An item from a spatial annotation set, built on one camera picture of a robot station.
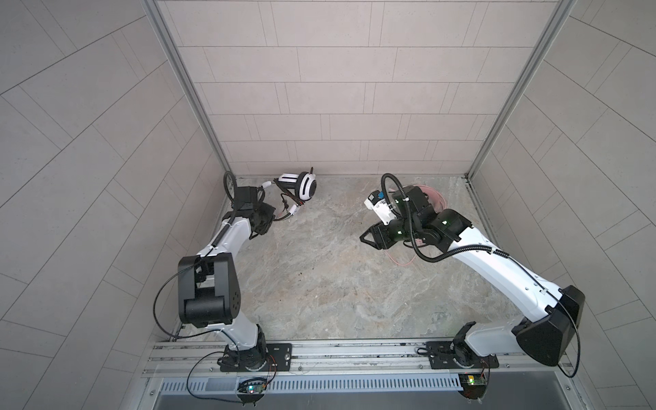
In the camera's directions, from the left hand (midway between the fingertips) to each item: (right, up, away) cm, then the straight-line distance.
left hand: (279, 206), depth 92 cm
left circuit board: (0, -45, -28) cm, 53 cm away
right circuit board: (+58, -48, -24) cm, 79 cm away
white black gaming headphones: (+10, +8, -9) cm, 16 cm away
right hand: (+29, -8, -21) cm, 37 cm away
